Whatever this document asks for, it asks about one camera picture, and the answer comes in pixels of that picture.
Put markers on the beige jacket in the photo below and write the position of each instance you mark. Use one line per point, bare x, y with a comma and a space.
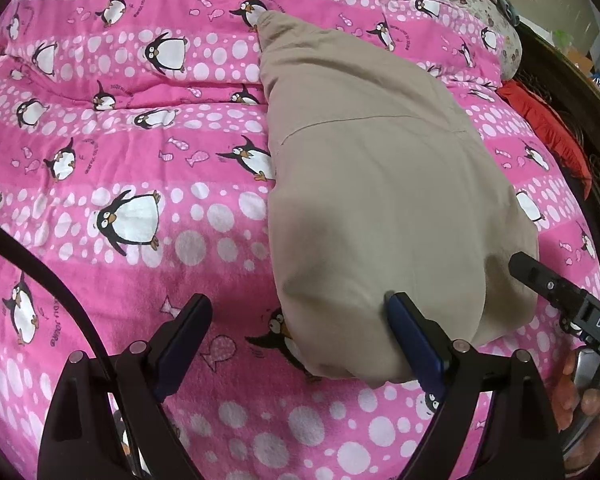
382, 184

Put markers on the dark wooden bed frame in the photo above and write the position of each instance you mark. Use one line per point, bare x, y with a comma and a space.
550, 75

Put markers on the red cushion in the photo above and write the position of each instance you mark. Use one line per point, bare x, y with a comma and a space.
550, 129

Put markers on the pink penguin blanket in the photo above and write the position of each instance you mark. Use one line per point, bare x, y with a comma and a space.
134, 162

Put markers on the right hand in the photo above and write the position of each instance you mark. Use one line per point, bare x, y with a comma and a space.
576, 406

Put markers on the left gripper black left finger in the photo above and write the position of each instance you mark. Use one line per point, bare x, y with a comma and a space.
114, 426

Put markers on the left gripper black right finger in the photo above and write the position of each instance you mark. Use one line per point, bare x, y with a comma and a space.
520, 437

